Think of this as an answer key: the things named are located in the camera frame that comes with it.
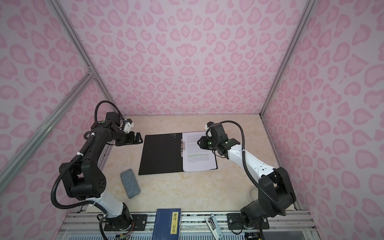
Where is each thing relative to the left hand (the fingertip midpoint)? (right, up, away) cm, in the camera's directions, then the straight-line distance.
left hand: (135, 139), depth 87 cm
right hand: (+37, -1, -4) cm, 37 cm away
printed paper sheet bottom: (+35, -12, +9) cm, 38 cm away
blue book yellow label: (+22, -40, -15) cm, 48 cm away
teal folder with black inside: (+14, -10, +12) cm, 21 cm away
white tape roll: (+66, -29, -7) cm, 72 cm away
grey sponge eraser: (-1, -24, -3) cm, 25 cm away
